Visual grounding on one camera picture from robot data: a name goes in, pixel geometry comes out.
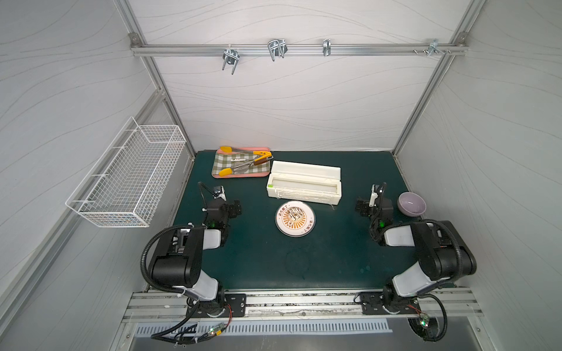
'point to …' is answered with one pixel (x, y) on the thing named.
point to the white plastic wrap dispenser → (305, 182)
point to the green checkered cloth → (239, 163)
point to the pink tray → (248, 175)
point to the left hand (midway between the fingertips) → (226, 200)
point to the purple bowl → (411, 204)
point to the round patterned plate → (295, 219)
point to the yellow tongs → (227, 172)
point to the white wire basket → (125, 186)
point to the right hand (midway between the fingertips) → (373, 197)
